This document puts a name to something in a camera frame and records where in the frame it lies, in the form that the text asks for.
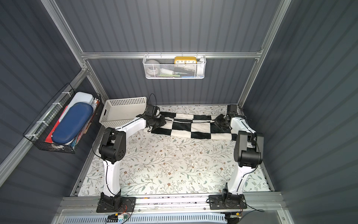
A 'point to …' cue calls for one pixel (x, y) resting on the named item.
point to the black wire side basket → (38, 133)
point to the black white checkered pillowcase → (192, 126)
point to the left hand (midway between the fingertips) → (168, 122)
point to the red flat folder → (49, 139)
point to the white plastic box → (78, 97)
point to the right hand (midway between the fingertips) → (218, 121)
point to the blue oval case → (75, 117)
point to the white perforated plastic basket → (116, 112)
